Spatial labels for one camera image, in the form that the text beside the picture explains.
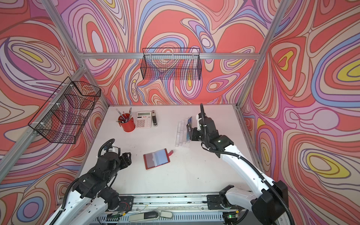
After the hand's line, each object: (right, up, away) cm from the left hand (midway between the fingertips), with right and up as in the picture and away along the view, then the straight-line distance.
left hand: (129, 156), depth 76 cm
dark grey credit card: (+33, +14, +4) cm, 36 cm away
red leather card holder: (+8, -5, +13) cm, 16 cm away
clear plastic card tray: (+30, +8, +17) cm, 35 cm away
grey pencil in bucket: (-30, +29, +48) cm, 64 cm away
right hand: (+35, +12, +2) cm, 37 cm away
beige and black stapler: (+8, +21, +29) cm, 37 cm away
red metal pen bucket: (-9, +18, +17) cm, 26 cm away
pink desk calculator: (-1, +20, +32) cm, 37 cm away
